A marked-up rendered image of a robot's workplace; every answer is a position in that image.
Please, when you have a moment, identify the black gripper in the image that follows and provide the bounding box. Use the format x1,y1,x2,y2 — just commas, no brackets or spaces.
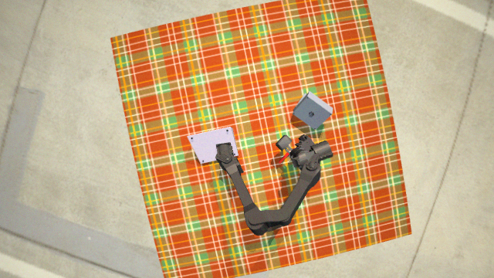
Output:
276,135,303,160

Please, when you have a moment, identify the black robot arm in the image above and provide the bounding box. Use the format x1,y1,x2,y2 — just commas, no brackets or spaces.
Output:
215,134,333,236

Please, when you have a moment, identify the dark grey sloped panel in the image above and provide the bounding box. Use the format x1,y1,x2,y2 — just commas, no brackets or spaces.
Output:
293,91,333,130

